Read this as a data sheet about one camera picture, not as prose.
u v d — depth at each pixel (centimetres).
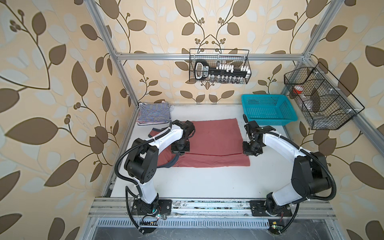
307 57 89
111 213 74
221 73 84
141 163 48
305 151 47
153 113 108
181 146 75
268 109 116
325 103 72
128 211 73
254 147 74
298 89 87
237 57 91
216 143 100
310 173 44
